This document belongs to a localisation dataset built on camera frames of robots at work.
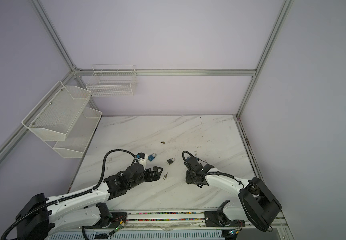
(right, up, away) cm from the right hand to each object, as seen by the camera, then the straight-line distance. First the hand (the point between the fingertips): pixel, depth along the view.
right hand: (188, 178), depth 87 cm
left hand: (-18, +7, -7) cm, 20 cm away
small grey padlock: (-11, +9, +9) cm, 16 cm away
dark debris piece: (-17, +20, +18) cm, 32 cm away
